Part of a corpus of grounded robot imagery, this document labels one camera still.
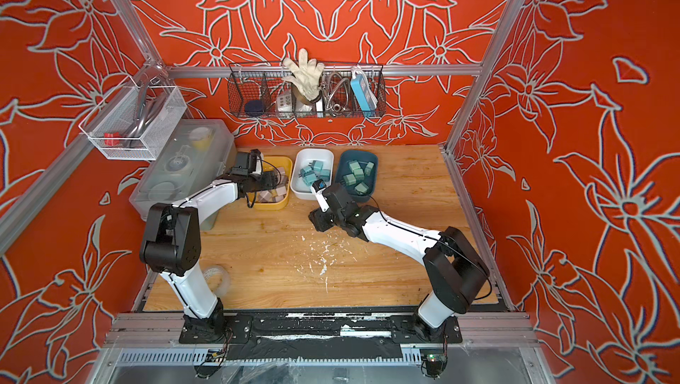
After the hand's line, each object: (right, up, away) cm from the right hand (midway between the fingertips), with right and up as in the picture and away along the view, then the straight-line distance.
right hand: (309, 214), depth 83 cm
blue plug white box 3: (0, +16, +27) cm, 31 cm away
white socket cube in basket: (-10, +37, +9) cm, 40 cm away
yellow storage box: (-14, +4, +17) cm, 22 cm away
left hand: (-16, +12, +15) cm, 25 cm away
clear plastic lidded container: (-39, +19, +7) cm, 44 cm away
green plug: (+14, +10, +22) cm, 28 cm away
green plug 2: (+18, +7, +17) cm, 26 cm away
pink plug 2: (-13, +6, +17) cm, 22 cm away
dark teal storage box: (+20, +20, +31) cm, 42 cm away
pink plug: (-18, +4, +15) cm, 24 cm away
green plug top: (+18, +13, +24) cm, 33 cm away
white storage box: (-3, +16, +27) cm, 32 cm away
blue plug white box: (-3, +11, +21) cm, 24 cm away
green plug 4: (+22, +15, +24) cm, 36 cm away
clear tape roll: (-29, -21, -1) cm, 36 cm away
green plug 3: (+16, +16, +27) cm, 35 cm away
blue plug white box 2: (+4, +12, +24) cm, 27 cm away
